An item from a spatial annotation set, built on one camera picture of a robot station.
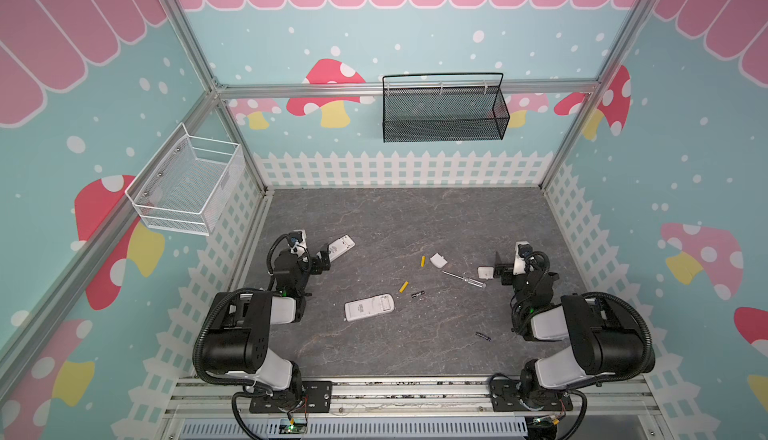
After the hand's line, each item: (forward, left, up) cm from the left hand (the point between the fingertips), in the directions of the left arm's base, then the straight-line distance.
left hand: (314, 248), depth 94 cm
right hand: (-1, -62, +2) cm, 62 cm away
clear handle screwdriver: (-7, -50, -7) cm, 51 cm away
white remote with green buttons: (-16, -19, -6) cm, 25 cm away
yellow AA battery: (+1, -35, -7) cm, 36 cm away
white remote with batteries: (+5, -7, -6) cm, 11 cm away
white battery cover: (-3, -55, -7) cm, 56 cm away
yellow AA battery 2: (-9, -28, -7) cm, 31 cm away
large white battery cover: (+1, -40, -8) cm, 41 cm away
